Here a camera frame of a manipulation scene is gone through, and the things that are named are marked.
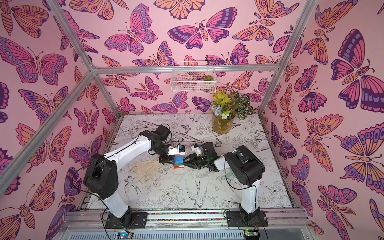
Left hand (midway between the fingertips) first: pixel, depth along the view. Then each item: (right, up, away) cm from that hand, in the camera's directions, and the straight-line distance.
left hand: (174, 157), depth 87 cm
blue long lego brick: (+2, -1, -4) cm, 5 cm away
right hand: (+5, -3, +2) cm, 6 cm away
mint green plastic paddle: (+33, -11, +4) cm, 35 cm away
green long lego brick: (+2, -4, 0) cm, 5 cm away
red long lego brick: (+1, -7, +3) cm, 7 cm away
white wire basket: (+11, +50, +8) cm, 51 cm away
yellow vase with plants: (+31, +30, +9) cm, 44 cm away
